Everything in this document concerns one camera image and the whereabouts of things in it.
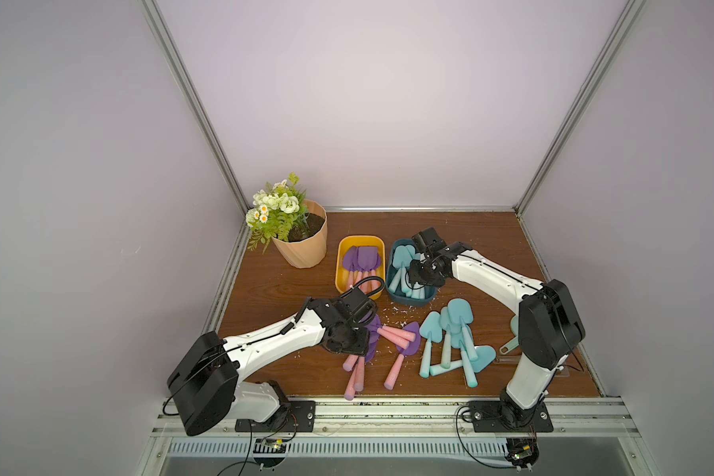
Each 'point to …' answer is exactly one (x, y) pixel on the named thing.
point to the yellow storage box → (343, 244)
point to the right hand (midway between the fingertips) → (416, 266)
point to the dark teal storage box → (400, 297)
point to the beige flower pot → (307, 243)
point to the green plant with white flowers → (280, 212)
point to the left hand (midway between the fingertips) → (367, 349)
